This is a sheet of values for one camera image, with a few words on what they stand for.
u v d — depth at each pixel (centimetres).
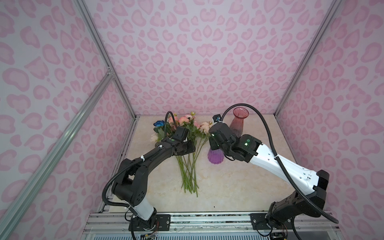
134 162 48
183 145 68
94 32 76
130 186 45
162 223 74
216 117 60
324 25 75
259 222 74
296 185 39
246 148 47
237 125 98
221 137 51
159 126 103
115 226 73
